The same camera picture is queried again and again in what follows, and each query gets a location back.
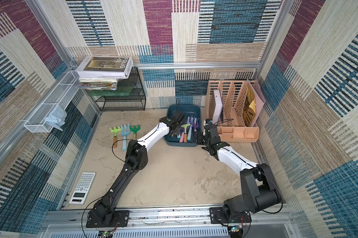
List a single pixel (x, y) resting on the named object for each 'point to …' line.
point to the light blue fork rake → (126, 132)
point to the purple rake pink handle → (196, 126)
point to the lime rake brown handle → (115, 131)
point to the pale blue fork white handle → (190, 129)
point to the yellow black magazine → (250, 109)
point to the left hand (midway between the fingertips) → (174, 129)
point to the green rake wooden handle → (135, 129)
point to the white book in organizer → (218, 112)
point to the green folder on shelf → (118, 92)
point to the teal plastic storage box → (189, 110)
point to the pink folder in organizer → (260, 99)
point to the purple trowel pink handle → (182, 131)
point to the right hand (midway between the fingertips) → (200, 132)
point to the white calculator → (83, 188)
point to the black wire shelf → (136, 101)
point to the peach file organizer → (233, 128)
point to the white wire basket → (61, 94)
